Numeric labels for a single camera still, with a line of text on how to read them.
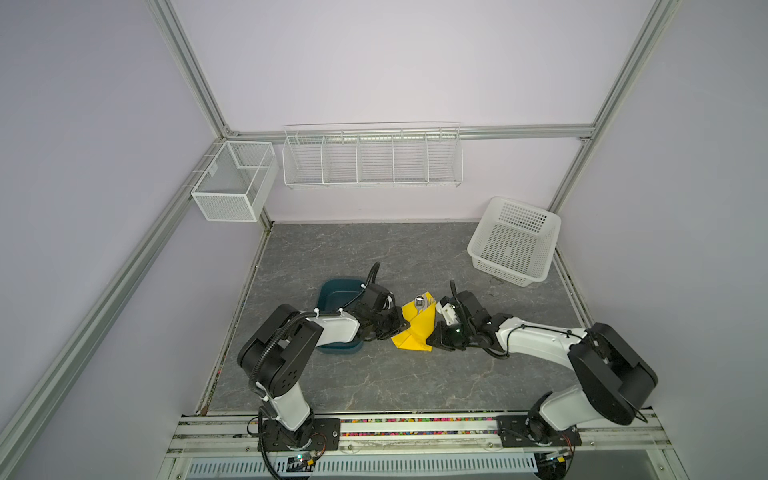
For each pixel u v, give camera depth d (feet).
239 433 2.48
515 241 3.25
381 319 2.64
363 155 3.35
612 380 1.44
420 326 2.97
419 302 3.16
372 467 5.18
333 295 3.25
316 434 2.42
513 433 2.31
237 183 3.32
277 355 1.54
